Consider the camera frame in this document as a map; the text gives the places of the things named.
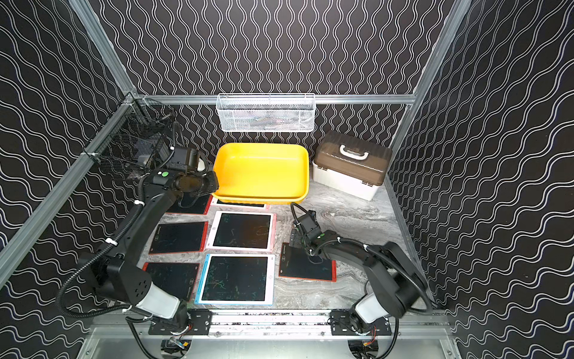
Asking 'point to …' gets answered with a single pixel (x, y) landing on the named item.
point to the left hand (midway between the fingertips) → (217, 179)
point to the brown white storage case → (350, 164)
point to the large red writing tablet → (179, 279)
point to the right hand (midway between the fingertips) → (300, 237)
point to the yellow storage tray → (262, 173)
